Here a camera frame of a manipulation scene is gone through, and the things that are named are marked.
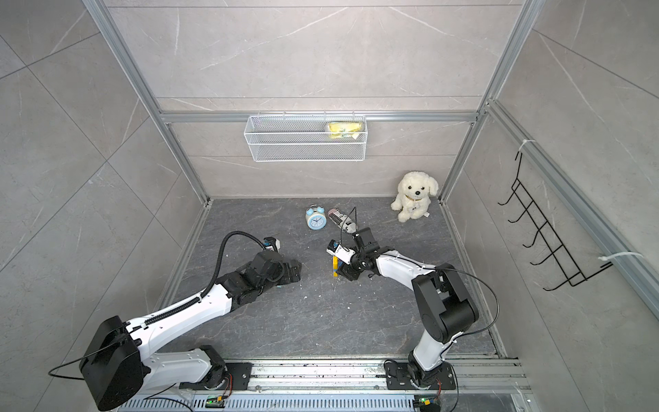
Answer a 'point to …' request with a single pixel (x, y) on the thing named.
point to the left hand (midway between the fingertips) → (293, 263)
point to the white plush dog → (414, 201)
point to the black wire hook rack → (565, 261)
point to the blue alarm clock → (316, 217)
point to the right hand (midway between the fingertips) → (345, 262)
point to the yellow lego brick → (335, 266)
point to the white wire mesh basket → (307, 137)
